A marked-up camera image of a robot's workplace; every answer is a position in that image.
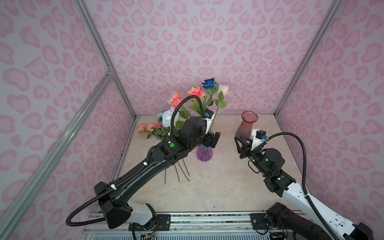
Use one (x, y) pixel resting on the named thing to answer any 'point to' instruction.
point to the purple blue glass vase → (203, 153)
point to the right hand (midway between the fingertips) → (237, 136)
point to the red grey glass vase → (244, 127)
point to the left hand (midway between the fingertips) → (212, 125)
